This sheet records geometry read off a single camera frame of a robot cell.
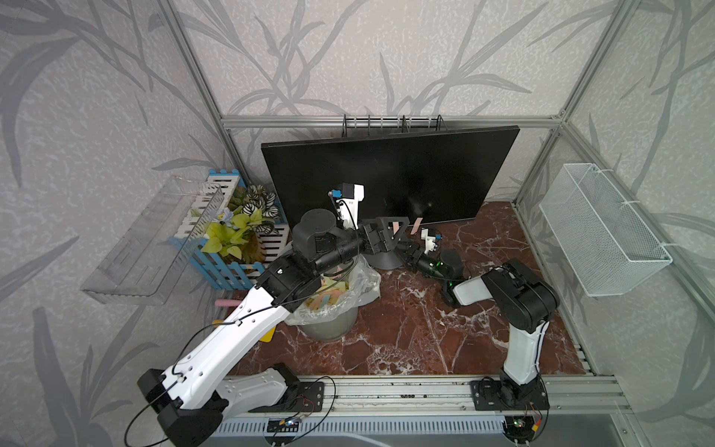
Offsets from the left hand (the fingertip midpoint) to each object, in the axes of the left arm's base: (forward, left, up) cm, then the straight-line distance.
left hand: (397, 224), depth 58 cm
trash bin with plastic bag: (-13, +14, -17) cm, 26 cm away
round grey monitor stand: (+20, +1, -45) cm, 49 cm away
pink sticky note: (+18, -2, -22) cm, 29 cm away
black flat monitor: (+52, -16, -31) cm, 62 cm away
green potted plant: (+14, +44, -19) cm, 50 cm away
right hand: (+13, -1, -27) cm, 30 cm away
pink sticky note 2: (+20, -9, -25) cm, 33 cm away
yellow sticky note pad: (-10, +37, -43) cm, 57 cm away
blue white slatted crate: (+13, +48, -8) cm, 50 cm away
